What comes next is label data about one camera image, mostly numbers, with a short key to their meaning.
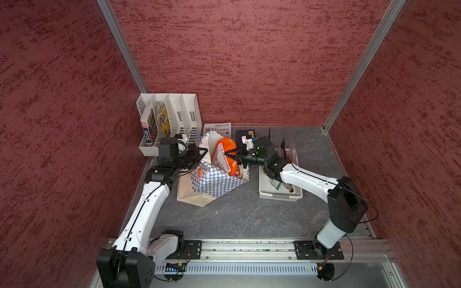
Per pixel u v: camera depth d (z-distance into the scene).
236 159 0.71
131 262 0.37
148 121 0.92
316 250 0.66
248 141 0.76
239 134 1.17
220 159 0.78
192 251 0.74
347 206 0.45
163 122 1.00
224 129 1.18
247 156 0.70
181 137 0.71
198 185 0.71
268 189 0.93
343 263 0.71
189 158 0.66
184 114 1.12
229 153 0.76
